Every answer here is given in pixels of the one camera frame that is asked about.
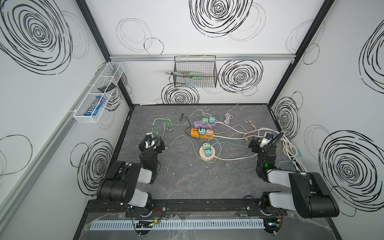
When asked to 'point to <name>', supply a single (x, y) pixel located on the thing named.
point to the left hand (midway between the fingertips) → (153, 137)
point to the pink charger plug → (209, 132)
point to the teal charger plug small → (212, 120)
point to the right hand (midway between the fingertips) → (262, 137)
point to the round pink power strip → (202, 153)
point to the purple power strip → (198, 124)
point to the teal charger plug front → (208, 152)
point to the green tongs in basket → (193, 74)
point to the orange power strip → (195, 132)
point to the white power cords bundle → (289, 147)
